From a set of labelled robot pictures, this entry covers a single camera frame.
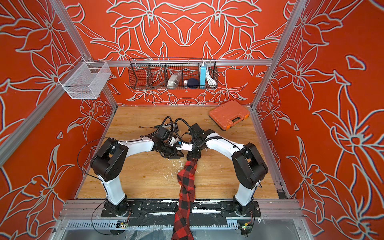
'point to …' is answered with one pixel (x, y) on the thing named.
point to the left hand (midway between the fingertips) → (183, 155)
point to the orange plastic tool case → (229, 114)
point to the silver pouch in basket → (174, 80)
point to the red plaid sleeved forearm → (182, 230)
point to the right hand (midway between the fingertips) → (187, 152)
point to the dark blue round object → (193, 83)
